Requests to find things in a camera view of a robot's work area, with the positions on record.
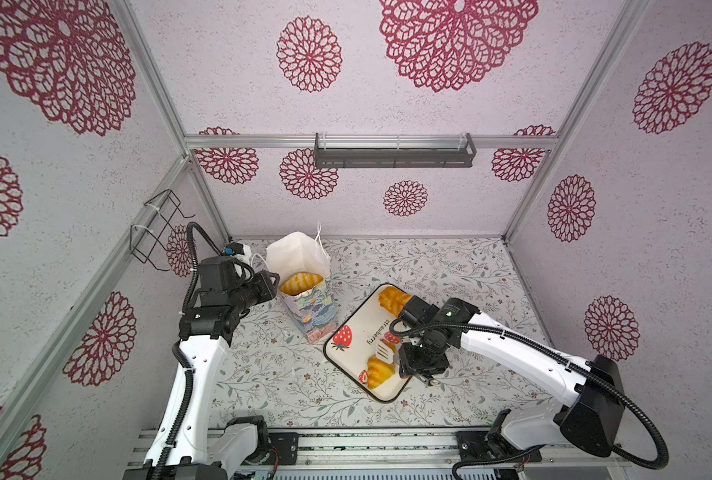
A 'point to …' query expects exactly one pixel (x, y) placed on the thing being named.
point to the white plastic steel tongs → (383, 352)
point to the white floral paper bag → (302, 264)
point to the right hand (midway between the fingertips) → (405, 370)
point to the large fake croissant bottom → (378, 371)
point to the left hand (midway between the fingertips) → (275, 283)
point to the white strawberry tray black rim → (350, 346)
